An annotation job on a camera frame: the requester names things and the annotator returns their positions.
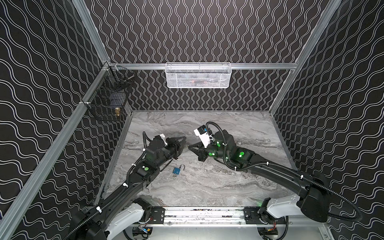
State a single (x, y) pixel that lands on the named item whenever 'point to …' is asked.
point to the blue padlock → (177, 170)
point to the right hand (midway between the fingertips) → (188, 147)
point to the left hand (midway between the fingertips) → (191, 137)
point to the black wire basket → (107, 101)
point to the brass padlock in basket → (117, 111)
